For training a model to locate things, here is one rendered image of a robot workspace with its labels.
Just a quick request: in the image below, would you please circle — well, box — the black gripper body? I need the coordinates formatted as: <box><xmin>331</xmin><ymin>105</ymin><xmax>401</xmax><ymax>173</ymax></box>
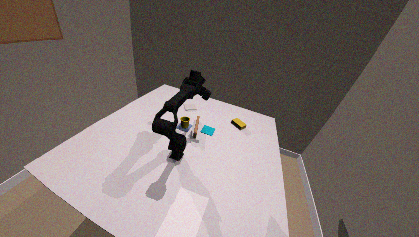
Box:
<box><xmin>183</xmin><ymin>76</ymin><xmax>212</xmax><ymax>100</ymax></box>

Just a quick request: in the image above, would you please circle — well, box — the yellow cup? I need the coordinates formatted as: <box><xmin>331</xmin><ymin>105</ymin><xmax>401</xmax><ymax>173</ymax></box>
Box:
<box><xmin>180</xmin><ymin>116</ymin><xmax>190</xmax><ymax>128</ymax></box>

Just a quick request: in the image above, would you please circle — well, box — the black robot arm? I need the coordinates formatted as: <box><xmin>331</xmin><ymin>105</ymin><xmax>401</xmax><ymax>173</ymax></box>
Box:
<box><xmin>152</xmin><ymin>70</ymin><xmax>205</xmax><ymax>161</ymax></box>

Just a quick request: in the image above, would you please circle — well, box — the yellow rectangular block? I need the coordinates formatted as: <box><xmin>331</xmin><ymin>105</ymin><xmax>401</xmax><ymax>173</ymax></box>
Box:
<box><xmin>231</xmin><ymin>118</ymin><xmax>246</xmax><ymax>130</ymax></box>

